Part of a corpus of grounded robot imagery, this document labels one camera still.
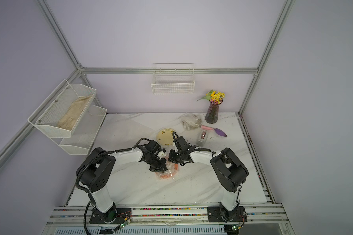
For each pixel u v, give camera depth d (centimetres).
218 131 109
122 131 111
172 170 86
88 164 50
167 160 84
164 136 106
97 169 48
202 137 101
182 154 73
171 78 104
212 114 108
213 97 97
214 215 73
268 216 75
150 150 76
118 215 73
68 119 77
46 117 68
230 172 48
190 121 111
